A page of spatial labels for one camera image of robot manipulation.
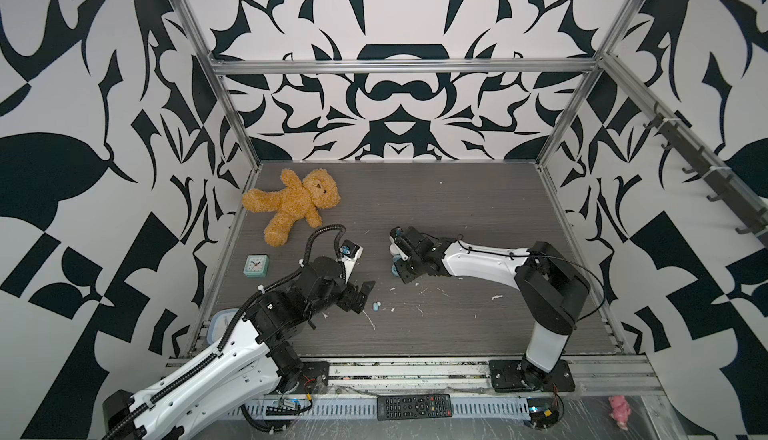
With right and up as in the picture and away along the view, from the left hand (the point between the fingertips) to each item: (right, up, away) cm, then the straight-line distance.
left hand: (358, 269), depth 73 cm
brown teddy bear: (-22, +17, +26) cm, 38 cm away
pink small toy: (+59, -31, -5) cm, 67 cm away
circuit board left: (-17, -33, -1) cm, 37 cm away
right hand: (+12, -3, +17) cm, 21 cm away
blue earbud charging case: (+9, -2, +8) cm, 12 cm away
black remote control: (+13, -31, -4) cm, 34 cm away
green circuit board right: (+44, -33, -2) cm, 55 cm away
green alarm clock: (-32, -3, +18) cm, 37 cm away
